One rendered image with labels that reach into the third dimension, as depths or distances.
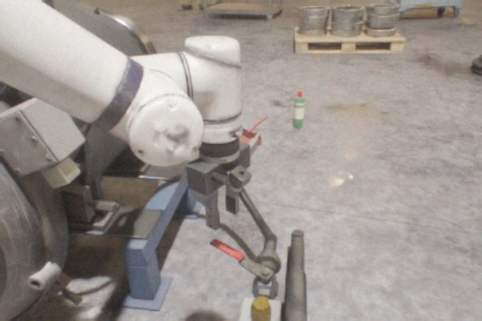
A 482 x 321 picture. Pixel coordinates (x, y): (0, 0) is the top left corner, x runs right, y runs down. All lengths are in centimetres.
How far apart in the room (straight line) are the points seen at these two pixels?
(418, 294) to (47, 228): 117
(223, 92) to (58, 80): 27
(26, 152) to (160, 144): 34
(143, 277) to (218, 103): 82
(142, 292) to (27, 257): 58
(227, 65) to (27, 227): 48
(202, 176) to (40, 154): 27
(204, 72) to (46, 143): 29
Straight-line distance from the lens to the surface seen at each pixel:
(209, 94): 57
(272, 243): 86
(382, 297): 141
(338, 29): 462
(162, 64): 56
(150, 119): 39
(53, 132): 69
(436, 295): 149
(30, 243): 82
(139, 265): 125
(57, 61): 39
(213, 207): 69
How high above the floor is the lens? 103
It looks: 30 degrees down
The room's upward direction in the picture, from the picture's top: 2 degrees counter-clockwise
